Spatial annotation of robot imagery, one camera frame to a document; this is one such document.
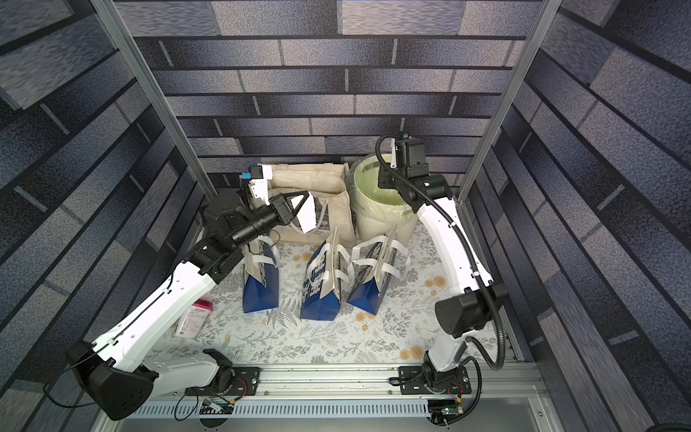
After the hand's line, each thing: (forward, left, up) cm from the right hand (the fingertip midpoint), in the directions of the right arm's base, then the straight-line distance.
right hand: (384, 168), depth 76 cm
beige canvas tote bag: (+7, +18, -16) cm, 25 cm away
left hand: (-17, +19, +6) cm, 26 cm away
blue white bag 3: (-23, +2, -14) cm, 27 cm away
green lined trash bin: (-7, +2, -10) cm, 13 cm away
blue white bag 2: (-22, +16, -18) cm, 32 cm away
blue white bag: (-25, +36, -19) cm, 48 cm away
